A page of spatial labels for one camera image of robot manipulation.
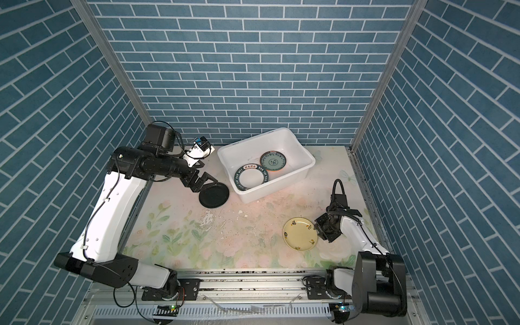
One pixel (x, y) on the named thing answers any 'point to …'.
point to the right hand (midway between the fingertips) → (313, 225)
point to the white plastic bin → (247, 151)
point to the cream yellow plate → (298, 233)
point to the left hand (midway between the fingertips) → (208, 171)
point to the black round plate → (214, 196)
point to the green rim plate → (250, 175)
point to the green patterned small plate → (273, 160)
